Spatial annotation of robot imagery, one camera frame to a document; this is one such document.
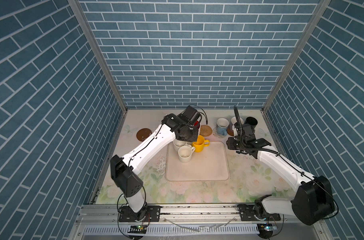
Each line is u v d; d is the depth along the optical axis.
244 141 0.65
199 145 0.91
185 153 0.92
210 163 0.96
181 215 0.75
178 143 0.97
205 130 1.08
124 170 0.41
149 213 0.72
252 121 1.05
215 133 1.05
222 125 1.02
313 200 0.41
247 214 0.74
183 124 0.52
